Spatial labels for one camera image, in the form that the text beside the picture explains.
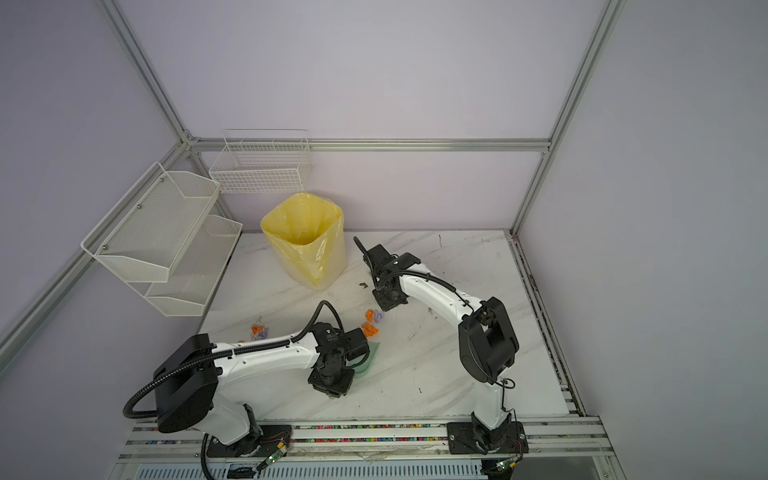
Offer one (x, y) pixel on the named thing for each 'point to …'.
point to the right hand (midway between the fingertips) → (388, 298)
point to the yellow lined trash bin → (307, 235)
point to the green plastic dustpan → (362, 363)
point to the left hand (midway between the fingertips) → (334, 395)
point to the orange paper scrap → (368, 329)
